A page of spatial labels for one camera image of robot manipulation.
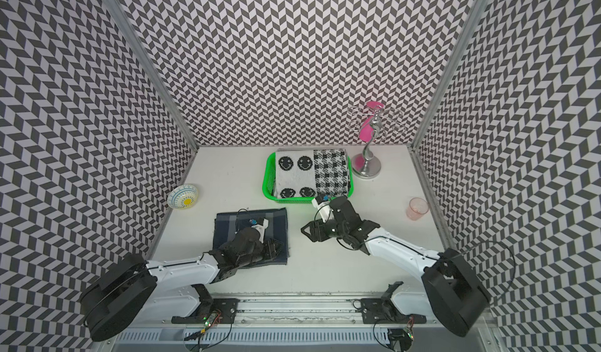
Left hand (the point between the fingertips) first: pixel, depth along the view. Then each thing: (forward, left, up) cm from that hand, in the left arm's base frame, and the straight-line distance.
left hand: (281, 248), depth 85 cm
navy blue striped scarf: (+9, +22, +1) cm, 24 cm away
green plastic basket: (+25, +7, +7) cm, 27 cm away
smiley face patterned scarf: (+28, -10, +9) cm, 31 cm away
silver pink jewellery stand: (+39, -38, +1) cm, 54 cm away
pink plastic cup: (+15, -53, +3) cm, 55 cm away
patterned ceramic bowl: (+22, +44, +1) cm, 49 cm away
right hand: (+3, -10, +8) cm, 13 cm away
